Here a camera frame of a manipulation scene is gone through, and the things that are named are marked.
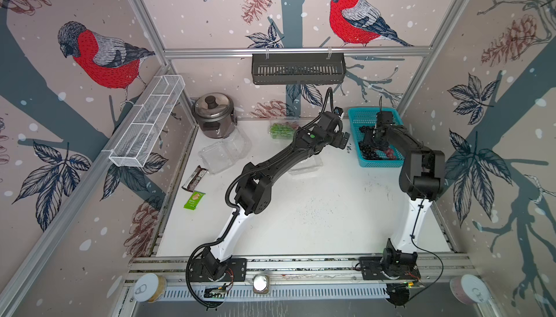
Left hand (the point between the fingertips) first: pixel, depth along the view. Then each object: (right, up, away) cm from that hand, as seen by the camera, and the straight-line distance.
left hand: (343, 129), depth 88 cm
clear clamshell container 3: (-57, -12, +19) cm, 61 cm away
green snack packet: (-63, -31, +2) cm, 70 cm away
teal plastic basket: (+20, +8, +26) cm, 34 cm away
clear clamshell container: (-18, +5, +27) cm, 33 cm away
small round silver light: (-32, -47, -26) cm, 62 cm away
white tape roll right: (+33, -51, -22) cm, 65 cm away
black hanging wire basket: (-17, +31, +16) cm, 39 cm away
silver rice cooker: (-58, +7, +13) cm, 60 cm away
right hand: (+18, -5, +17) cm, 25 cm away
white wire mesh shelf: (-76, -5, -16) cm, 78 cm away
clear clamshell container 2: (-11, -16, +15) cm, 25 cm away
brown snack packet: (-66, -22, +8) cm, 70 cm away
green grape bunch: (-26, 0, +19) cm, 32 cm away
